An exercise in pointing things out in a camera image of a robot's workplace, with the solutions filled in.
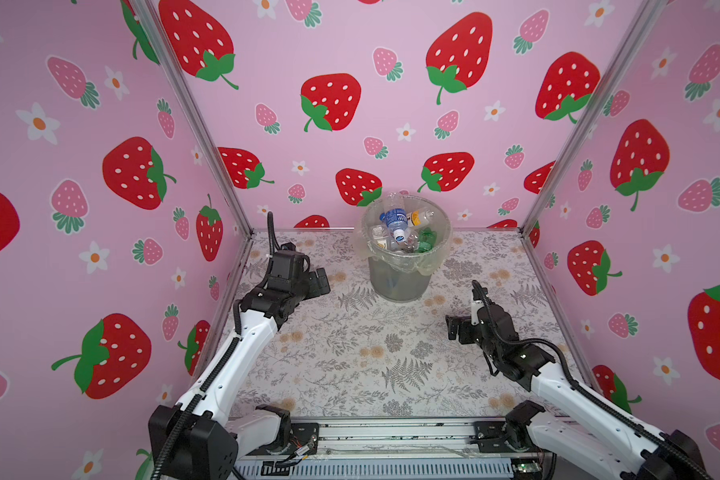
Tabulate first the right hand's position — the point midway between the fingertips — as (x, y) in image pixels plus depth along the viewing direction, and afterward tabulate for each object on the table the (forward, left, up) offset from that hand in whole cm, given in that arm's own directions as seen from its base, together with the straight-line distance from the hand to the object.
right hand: (461, 314), depth 83 cm
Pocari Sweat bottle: (+18, +20, +18) cm, 32 cm away
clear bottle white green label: (+15, +25, +15) cm, 32 cm away
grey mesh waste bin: (+11, +12, +1) cm, 16 cm away
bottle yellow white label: (+26, +13, +12) cm, 32 cm away
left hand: (+1, +42, +10) cm, 43 cm away
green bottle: (+25, +10, +4) cm, 27 cm away
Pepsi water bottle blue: (+17, +16, +9) cm, 25 cm away
